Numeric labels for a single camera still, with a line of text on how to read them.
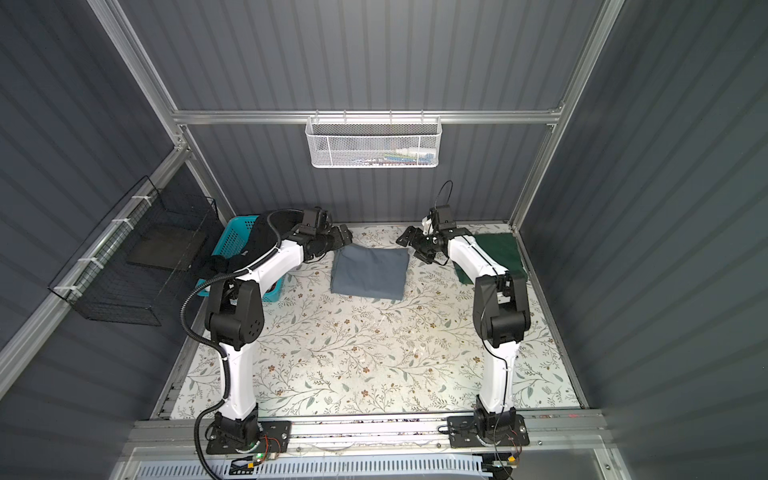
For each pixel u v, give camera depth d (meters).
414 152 0.91
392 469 0.77
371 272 1.04
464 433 0.73
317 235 0.78
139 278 0.78
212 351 0.89
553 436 0.74
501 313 0.55
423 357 0.87
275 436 0.72
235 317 0.56
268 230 0.78
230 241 1.05
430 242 0.84
